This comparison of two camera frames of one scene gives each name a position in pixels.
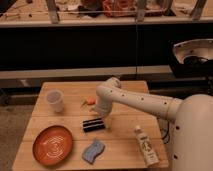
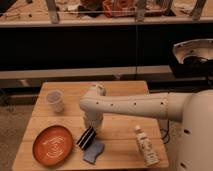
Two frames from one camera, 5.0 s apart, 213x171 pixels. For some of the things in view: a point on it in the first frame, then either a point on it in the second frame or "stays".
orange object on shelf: [119, 8] stays
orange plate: [52, 145] stays
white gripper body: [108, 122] to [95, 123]
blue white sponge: [94, 149] stays
